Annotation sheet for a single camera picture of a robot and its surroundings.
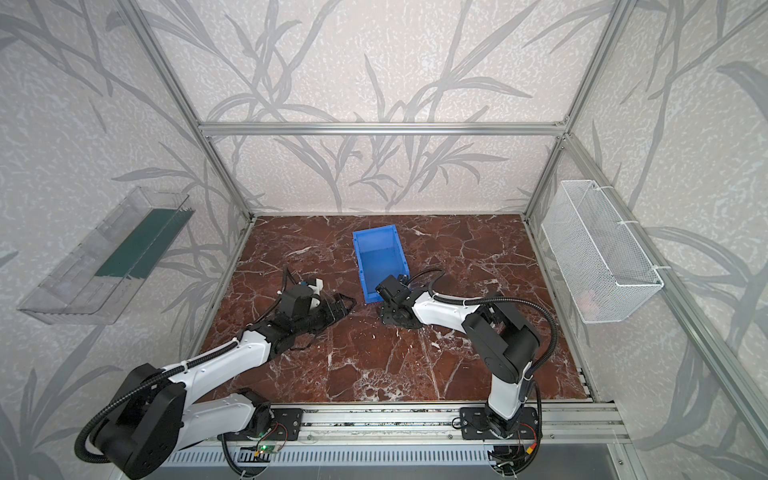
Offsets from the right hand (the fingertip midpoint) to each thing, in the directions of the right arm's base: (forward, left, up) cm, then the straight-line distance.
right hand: (391, 307), depth 93 cm
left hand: (-2, +11, +9) cm, 14 cm away
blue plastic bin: (+21, +5, -2) cm, 22 cm away
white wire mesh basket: (-9, -46, +34) cm, 58 cm away
